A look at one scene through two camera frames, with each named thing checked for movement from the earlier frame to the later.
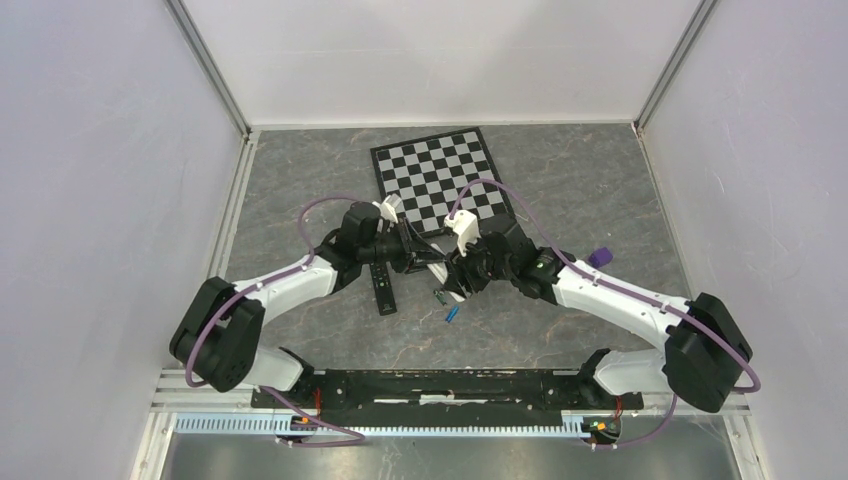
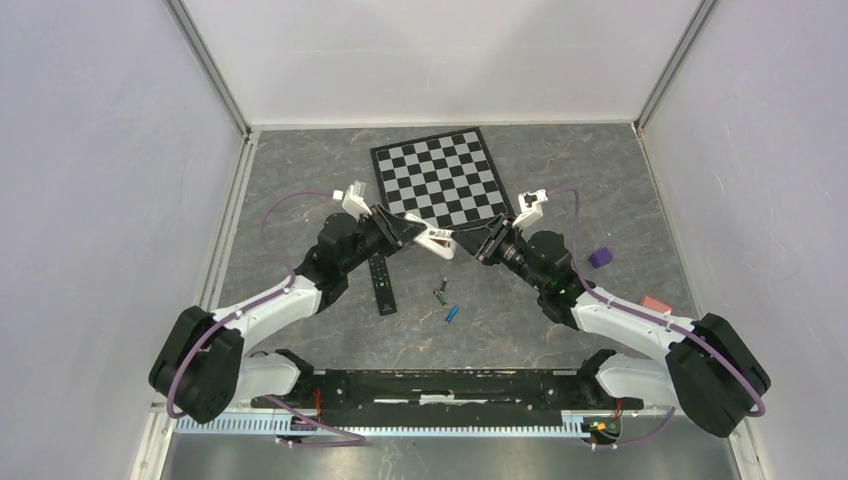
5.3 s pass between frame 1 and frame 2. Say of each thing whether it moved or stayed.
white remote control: moved
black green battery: stayed
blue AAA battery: stayed
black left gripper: moved
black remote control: stayed
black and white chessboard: stayed
